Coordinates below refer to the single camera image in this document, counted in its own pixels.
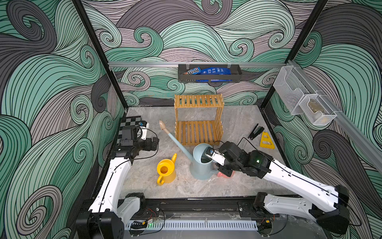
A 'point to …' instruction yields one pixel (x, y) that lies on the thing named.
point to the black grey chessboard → (130, 121)
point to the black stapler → (257, 130)
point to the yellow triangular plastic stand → (266, 141)
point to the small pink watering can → (221, 174)
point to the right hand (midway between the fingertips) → (220, 159)
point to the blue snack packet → (215, 70)
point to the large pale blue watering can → (198, 169)
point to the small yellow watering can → (166, 171)
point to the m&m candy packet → (196, 70)
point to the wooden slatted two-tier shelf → (199, 118)
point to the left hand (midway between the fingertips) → (149, 137)
